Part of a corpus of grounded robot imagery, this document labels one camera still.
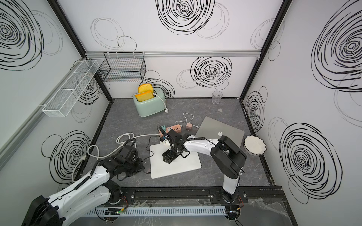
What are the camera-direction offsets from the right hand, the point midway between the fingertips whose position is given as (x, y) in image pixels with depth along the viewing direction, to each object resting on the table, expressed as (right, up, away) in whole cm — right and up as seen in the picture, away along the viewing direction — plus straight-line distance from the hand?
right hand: (168, 157), depth 86 cm
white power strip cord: (-32, +6, +6) cm, 33 cm away
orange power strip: (+4, +16, +13) cm, 21 cm away
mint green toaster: (-14, +32, +15) cm, 38 cm away
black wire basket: (-33, +59, +11) cm, 69 cm away
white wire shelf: (-54, +33, -14) cm, 65 cm away
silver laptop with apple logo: (-5, -6, -2) cm, 8 cm away
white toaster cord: (-4, +29, +23) cm, 37 cm away
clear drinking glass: (+37, +41, +31) cm, 64 cm away
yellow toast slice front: (-18, +38, +9) cm, 43 cm away
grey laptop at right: (+30, +15, +18) cm, 38 cm away
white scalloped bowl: (+57, +6, +7) cm, 58 cm away
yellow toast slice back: (-18, +45, +13) cm, 50 cm away
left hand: (-14, -5, -4) cm, 15 cm away
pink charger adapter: (+13, +17, +15) cm, 26 cm away
